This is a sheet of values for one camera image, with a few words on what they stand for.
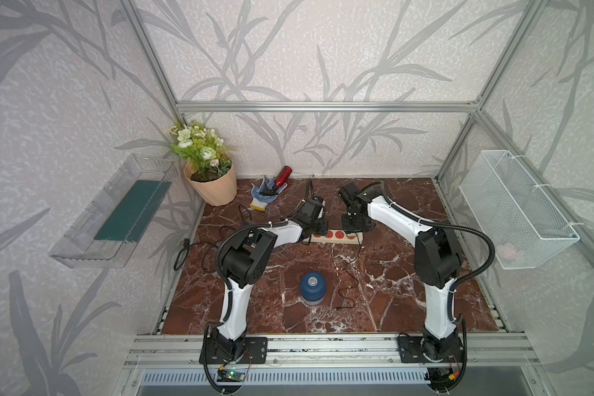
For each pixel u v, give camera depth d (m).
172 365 0.74
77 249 0.58
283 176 1.19
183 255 0.98
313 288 0.76
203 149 0.91
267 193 1.13
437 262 0.52
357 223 0.81
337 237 0.96
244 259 0.54
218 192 1.02
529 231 0.60
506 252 0.73
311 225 0.87
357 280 0.87
